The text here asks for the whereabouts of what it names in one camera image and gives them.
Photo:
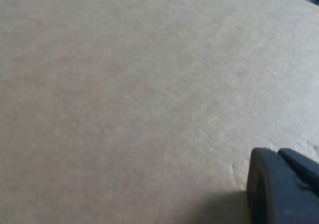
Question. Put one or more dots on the brown cardboard shoebox cabinet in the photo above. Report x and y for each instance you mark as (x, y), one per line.
(146, 111)

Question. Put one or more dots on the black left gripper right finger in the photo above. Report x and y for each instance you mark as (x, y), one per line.
(301, 201)

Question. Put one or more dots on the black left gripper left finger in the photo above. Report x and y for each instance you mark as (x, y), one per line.
(260, 185)

